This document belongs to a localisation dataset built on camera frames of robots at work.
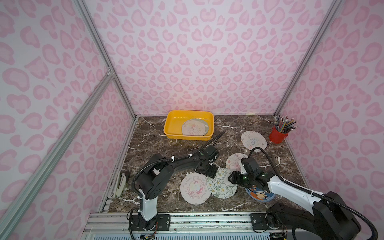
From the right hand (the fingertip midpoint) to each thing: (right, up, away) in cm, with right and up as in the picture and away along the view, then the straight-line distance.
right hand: (232, 180), depth 85 cm
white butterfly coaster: (+18, +22, +21) cm, 35 cm away
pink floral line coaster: (+3, +8, +8) cm, 11 cm away
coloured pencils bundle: (+34, +32, +9) cm, 48 cm away
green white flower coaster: (-7, -3, -1) cm, 7 cm away
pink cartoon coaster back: (-22, +31, +26) cm, 45 cm away
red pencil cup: (+33, +24, +15) cm, 44 cm away
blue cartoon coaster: (+14, -7, -3) cm, 16 cm away
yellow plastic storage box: (-39, +36, +32) cm, 62 cm away
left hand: (-11, +3, +3) cm, 12 cm away
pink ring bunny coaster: (-21, -4, -1) cm, 21 cm away
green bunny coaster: (-14, +33, +29) cm, 46 cm away
